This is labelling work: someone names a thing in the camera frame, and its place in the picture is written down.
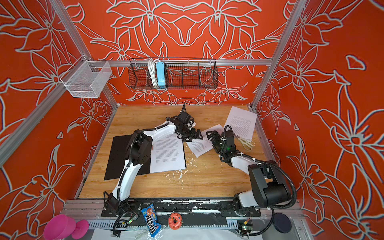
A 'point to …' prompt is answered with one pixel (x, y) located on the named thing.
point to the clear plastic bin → (86, 79)
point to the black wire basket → (180, 73)
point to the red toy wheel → (175, 221)
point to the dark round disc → (282, 223)
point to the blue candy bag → (150, 215)
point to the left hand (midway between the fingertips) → (198, 138)
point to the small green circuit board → (247, 228)
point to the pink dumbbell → (60, 226)
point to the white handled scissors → (247, 144)
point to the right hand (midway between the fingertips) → (206, 135)
